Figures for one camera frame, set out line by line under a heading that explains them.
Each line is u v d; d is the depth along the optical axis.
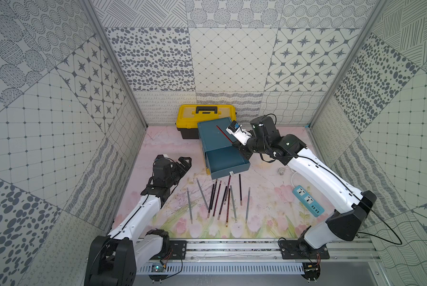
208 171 0.78
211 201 0.88
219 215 0.84
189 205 0.88
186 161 0.77
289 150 0.49
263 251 0.75
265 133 0.52
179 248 0.74
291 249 0.73
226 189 0.93
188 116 1.10
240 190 0.92
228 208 0.86
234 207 0.86
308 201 0.85
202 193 0.90
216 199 0.88
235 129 0.60
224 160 0.82
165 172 0.64
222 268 0.70
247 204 0.88
